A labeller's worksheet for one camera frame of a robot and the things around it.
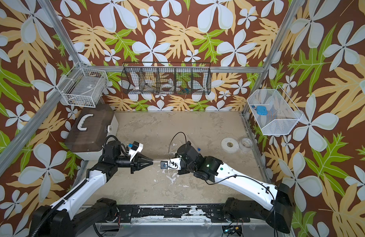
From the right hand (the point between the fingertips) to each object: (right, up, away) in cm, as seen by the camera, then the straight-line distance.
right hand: (173, 156), depth 74 cm
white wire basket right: (+58, +24, +9) cm, 63 cm away
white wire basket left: (-53, +38, +11) cm, 67 cm away
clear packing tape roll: (+49, +2, +26) cm, 55 cm away
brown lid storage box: (-50, +13, +9) cm, 52 cm away
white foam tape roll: (+38, +2, +27) cm, 47 cm away
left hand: (-11, -2, -1) cm, 11 cm away
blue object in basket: (+52, +25, +12) cm, 59 cm away
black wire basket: (-9, +48, +23) cm, 54 cm away
